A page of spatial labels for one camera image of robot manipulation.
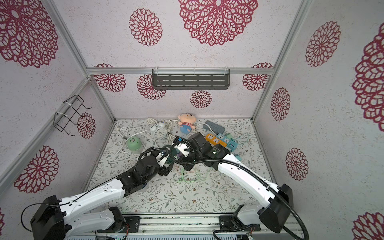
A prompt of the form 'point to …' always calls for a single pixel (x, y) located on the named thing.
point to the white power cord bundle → (123, 132)
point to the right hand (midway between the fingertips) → (178, 159)
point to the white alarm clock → (159, 132)
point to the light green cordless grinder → (134, 143)
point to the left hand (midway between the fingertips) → (167, 157)
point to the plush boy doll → (187, 122)
